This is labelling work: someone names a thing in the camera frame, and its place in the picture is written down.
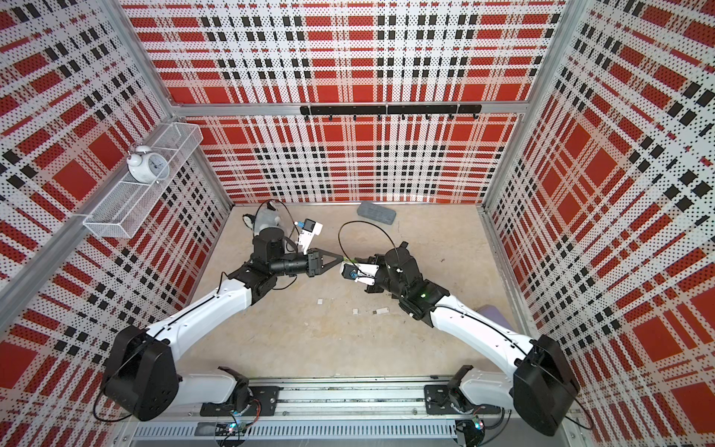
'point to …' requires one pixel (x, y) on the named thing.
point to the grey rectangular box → (376, 212)
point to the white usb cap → (320, 302)
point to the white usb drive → (384, 310)
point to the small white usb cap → (355, 311)
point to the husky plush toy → (263, 218)
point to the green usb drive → (353, 260)
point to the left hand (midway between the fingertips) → (345, 259)
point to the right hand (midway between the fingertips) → (363, 257)
